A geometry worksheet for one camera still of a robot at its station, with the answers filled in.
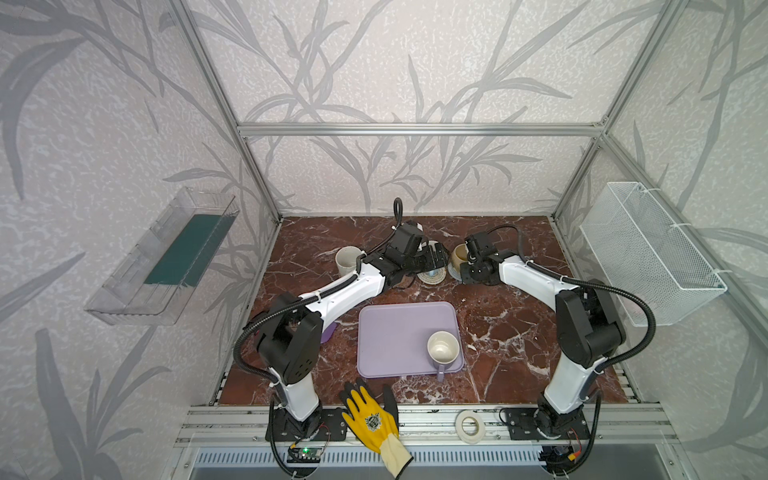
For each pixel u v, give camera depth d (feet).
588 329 1.60
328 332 2.91
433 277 3.33
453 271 3.34
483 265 2.31
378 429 2.37
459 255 3.13
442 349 2.81
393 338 2.95
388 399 2.55
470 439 2.36
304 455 2.35
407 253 2.20
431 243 3.68
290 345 1.50
